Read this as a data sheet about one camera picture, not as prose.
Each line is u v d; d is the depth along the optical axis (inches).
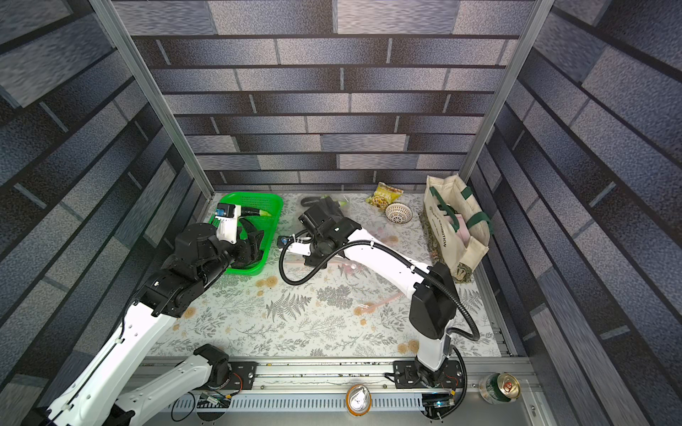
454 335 20.3
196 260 19.1
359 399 24.3
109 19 27.5
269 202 42.0
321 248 26.0
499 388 24.8
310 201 44.8
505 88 33.4
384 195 44.7
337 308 34.4
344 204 44.8
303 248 27.0
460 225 33.0
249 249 23.9
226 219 22.2
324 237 23.9
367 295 35.3
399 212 43.4
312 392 29.4
